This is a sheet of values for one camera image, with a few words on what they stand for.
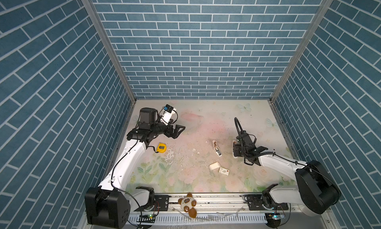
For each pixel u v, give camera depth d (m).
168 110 0.67
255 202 0.74
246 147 0.69
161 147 0.92
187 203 0.71
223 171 0.83
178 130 0.68
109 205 0.38
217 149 0.91
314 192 0.42
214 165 0.87
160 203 0.74
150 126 0.59
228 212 0.72
